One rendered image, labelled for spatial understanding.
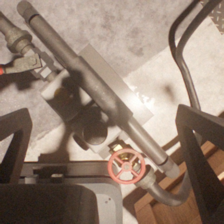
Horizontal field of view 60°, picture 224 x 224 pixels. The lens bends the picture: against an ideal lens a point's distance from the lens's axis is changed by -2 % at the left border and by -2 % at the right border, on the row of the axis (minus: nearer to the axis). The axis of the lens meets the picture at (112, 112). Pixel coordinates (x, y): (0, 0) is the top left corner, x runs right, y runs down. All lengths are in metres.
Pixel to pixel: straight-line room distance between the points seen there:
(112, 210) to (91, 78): 0.51
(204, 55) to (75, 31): 0.57
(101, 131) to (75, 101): 0.09
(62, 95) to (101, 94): 0.10
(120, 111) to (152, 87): 0.60
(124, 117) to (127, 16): 0.68
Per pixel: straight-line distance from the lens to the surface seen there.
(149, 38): 0.91
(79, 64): 0.30
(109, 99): 0.29
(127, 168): 0.38
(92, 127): 0.36
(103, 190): 0.69
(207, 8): 0.72
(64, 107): 0.41
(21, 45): 0.47
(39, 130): 0.93
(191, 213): 0.72
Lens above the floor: 0.86
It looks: 85 degrees down
